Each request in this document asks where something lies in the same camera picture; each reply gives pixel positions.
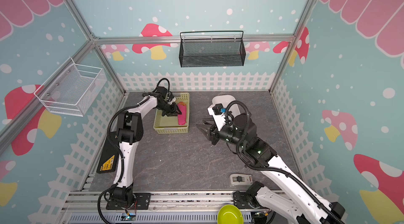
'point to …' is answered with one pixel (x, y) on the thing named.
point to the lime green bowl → (230, 214)
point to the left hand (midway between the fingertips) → (179, 114)
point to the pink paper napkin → (182, 118)
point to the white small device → (241, 179)
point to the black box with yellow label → (108, 160)
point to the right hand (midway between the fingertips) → (199, 123)
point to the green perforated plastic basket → (169, 124)
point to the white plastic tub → (225, 100)
